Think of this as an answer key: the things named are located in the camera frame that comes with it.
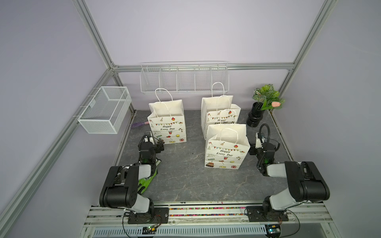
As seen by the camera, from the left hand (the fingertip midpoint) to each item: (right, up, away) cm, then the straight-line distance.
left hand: (153, 140), depth 92 cm
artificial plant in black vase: (+74, +26, +1) cm, 79 cm away
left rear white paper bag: (+10, +14, -10) cm, 20 cm away
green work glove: (-2, -22, -9) cm, 24 cm away
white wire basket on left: (-25, +18, -8) cm, 31 cm away
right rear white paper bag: (+40, +19, -8) cm, 45 cm away
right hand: (+65, 0, +2) cm, 65 cm away
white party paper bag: (+42, -1, -20) cm, 47 cm away
